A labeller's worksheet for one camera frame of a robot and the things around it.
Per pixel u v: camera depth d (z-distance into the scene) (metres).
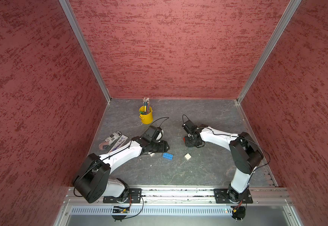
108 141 0.92
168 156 0.87
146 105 0.97
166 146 0.78
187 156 0.87
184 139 0.85
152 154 0.88
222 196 0.74
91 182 0.42
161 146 0.76
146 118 1.00
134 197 0.74
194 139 0.68
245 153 0.49
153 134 0.67
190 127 0.75
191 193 0.76
